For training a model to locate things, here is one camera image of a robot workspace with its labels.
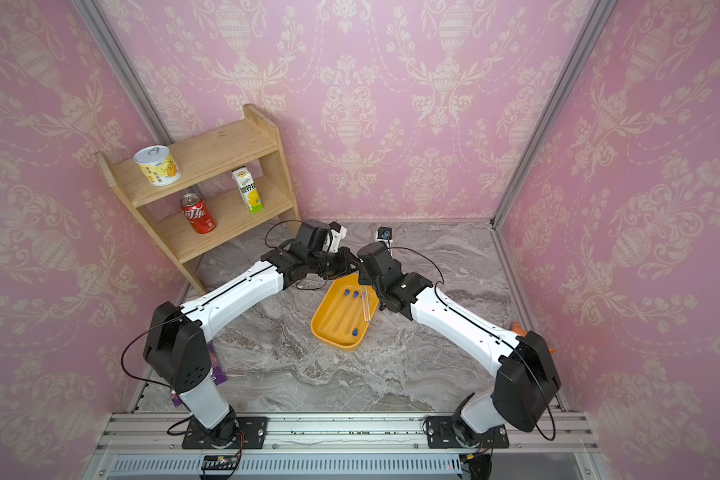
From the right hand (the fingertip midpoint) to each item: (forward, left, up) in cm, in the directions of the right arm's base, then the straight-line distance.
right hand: (372, 261), depth 81 cm
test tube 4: (-10, +6, -22) cm, 25 cm away
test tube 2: (-2, +13, -22) cm, 25 cm away
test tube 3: (-5, +7, -22) cm, 23 cm away
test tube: (-10, +2, -5) cm, 12 cm away
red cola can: (+13, +48, +9) cm, 50 cm away
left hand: (-1, +2, -1) cm, 2 cm away
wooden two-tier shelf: (+20, +47, -1) cm, 52 cm away
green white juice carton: (+22, +35, +8) cm, 42 cm away
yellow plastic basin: (-5, +11, -22) cm, 25 cm away
